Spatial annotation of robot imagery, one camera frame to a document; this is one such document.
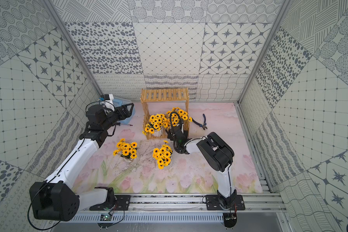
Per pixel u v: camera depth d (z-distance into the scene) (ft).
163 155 2.40
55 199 1.27
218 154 1.75
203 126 3.43
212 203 2.40
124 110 2.29
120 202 2.45
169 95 3.86
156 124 2.81
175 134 2.50
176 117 2.68
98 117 1.91
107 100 2.19
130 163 2.74
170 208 2.40
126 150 2.49
